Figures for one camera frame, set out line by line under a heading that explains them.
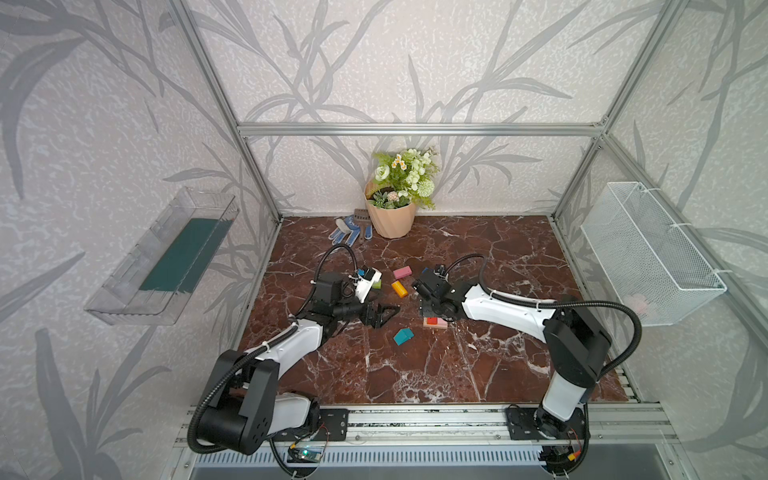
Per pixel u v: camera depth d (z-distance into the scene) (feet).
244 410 1.36
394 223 3.45
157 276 2.18
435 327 2.98
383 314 2.43
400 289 3.13
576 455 2.30
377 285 3.25
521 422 2.42
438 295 2.22
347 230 3.78
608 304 1.48
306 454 2.32
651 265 2.10
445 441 2.37
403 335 2.89
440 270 2.64
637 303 2.37
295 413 2.02
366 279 2.46
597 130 3.07
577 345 1.51
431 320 2.92
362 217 3.79
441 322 2.93
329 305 2.24
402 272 3.34
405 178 3.07
